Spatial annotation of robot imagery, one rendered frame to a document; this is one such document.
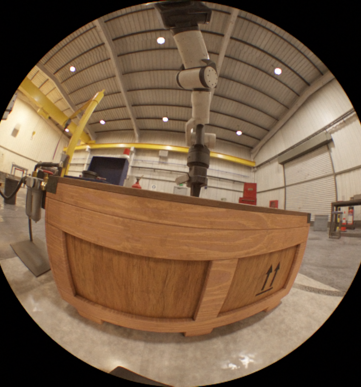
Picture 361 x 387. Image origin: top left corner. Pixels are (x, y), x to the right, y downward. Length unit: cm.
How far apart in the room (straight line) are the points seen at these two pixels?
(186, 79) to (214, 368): 87
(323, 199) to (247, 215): 763
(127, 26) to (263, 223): 900
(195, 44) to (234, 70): 827
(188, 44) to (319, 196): 794
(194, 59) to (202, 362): 88
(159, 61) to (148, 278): 880
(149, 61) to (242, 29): 560
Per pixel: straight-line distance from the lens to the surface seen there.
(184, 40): 46
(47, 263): 85
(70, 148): 415
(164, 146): 1099
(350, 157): 792
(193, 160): 43
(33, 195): 81
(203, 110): 46
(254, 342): 56
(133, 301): 36
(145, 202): 22
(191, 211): 22
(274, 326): 64
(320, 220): 533
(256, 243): 33
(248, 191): 309
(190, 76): 43
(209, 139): 49
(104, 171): 50
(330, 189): 779
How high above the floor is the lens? 45
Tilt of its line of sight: 7 degrees up
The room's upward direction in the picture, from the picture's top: 8 degrees clockwise
